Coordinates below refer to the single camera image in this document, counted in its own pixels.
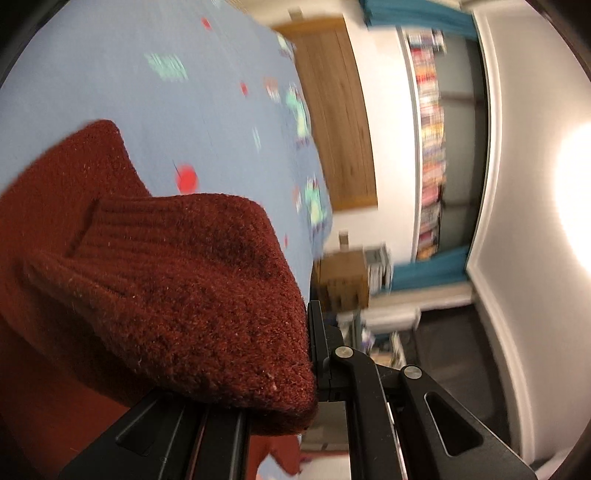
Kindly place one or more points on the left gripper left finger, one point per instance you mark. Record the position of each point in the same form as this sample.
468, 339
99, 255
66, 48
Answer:
167, 438

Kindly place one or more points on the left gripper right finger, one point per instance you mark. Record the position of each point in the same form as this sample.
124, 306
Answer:
401, 423

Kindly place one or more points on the dark red knitted sweater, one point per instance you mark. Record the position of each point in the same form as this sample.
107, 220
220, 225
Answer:
108, 293

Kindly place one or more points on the wooden nightstand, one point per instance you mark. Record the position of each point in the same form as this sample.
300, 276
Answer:
342, 281

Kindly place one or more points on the grey box on nightstand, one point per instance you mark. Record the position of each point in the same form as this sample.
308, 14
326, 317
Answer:
380, 271

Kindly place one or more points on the blue patterned bed blanket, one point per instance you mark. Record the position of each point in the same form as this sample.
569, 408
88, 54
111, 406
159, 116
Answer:
206, 99

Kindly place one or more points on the bookshelf with books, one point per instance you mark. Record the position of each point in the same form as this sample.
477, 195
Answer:
423, 46

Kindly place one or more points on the wooden headboard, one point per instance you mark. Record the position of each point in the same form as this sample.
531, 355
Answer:
333, 91

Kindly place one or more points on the teal curtain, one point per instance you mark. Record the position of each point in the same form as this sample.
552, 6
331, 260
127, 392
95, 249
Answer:
418, 13

